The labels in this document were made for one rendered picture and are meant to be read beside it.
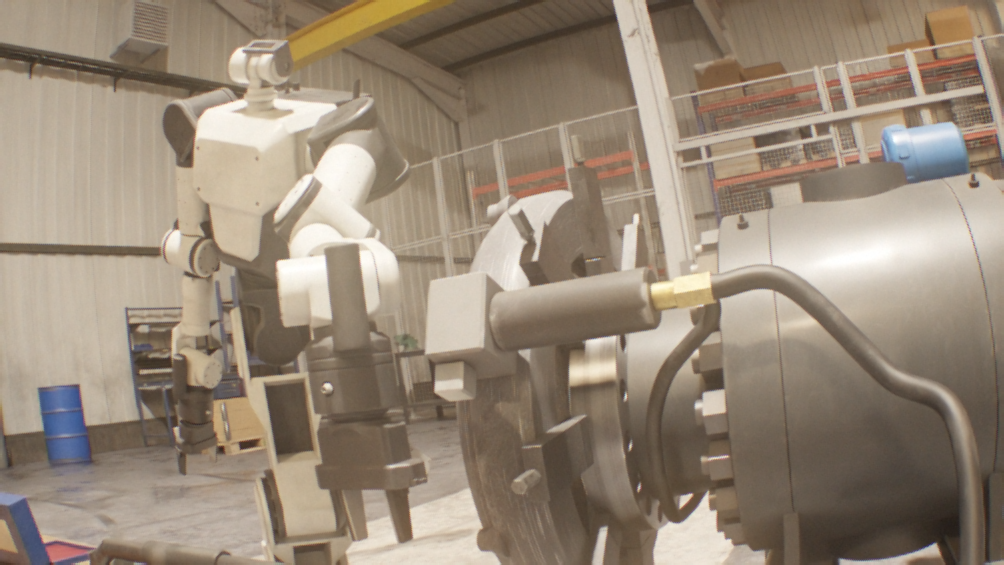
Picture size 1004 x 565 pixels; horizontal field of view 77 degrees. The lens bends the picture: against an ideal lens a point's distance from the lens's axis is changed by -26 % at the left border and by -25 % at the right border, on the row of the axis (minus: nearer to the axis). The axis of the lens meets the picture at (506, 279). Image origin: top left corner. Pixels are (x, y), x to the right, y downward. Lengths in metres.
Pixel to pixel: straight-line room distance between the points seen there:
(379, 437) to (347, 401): 0.04
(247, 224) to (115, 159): 9.58
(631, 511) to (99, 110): 10.21
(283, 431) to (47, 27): 9.75
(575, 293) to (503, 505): 0.31
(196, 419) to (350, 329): 1.06
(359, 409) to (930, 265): 0.77
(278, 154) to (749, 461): 0.85
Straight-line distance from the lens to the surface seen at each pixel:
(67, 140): 10.59
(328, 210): 1.02
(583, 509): 1.38
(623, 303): 0.96
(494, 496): 1.11
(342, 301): 0.74
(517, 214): 1.08
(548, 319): 0.98
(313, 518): 1.54
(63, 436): 8.96
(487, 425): 1.09
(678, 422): 1.23
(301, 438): 1.56
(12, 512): 1.19
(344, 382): 0.76
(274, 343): 1.51
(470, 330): 1.01
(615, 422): 1.19
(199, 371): 1.70
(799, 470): 1.11
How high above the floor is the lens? 0.73
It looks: 5 degrees up
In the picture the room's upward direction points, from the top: 8 degrees counter-clockwise
